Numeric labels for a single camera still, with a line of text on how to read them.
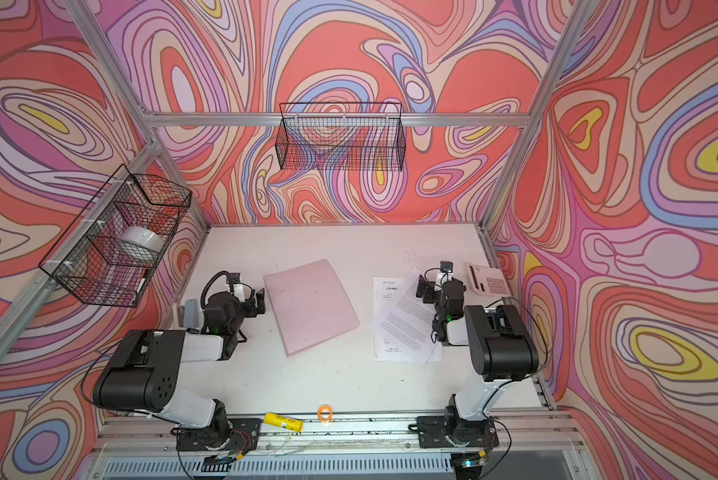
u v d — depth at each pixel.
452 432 0.67
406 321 0.93
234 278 0.81
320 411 0.77
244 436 0.72
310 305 0.98
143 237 0.72
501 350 0.48
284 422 0.74
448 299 0.73
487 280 1.01
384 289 1.01
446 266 0.82
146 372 0.45
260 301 0.87
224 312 0.72
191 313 0.93
